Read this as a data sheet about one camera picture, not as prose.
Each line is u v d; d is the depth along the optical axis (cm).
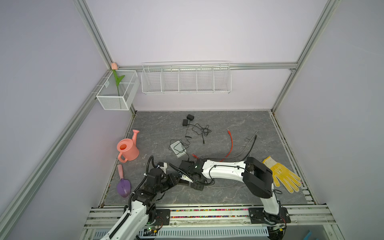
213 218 75
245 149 99
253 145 101
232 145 102
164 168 79
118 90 89
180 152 96
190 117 115
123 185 83
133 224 52
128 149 87
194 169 62
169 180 74
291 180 85
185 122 112
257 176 51
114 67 89
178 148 97
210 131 108
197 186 74
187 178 67
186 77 99
